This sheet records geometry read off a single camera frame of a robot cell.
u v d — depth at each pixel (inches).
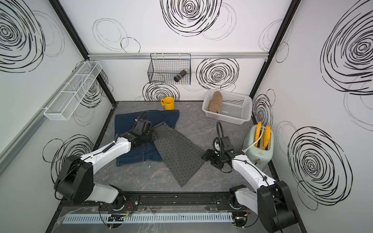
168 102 43.0
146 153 34.9
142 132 26.8
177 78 35.0
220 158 25.9
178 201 29.8
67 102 29.0
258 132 29.8
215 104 42.8
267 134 30.4
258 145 31.1
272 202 15.8
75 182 16.6
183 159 34.1
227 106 45.5
